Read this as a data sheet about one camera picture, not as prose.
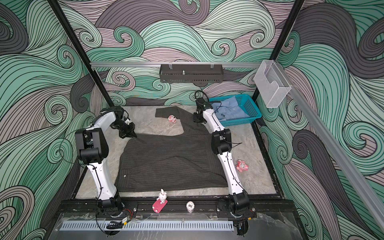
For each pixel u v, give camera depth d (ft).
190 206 2.28
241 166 2.79
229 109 3.75
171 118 3.61
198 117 3.23
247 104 3.81
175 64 3.12
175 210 2.44
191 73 3.12
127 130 2.84
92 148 1.82
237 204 2.08
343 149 1.68
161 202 2.34
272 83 2.57
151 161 2.96
